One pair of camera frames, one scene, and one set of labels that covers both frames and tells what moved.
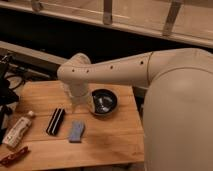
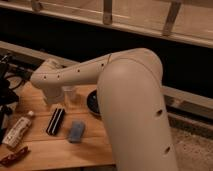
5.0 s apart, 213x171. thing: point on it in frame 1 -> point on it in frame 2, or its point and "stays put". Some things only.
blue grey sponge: (76, 131) stays put
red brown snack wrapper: (14, 157) stays put
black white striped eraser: (56, 122) stays put
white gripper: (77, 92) -> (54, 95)
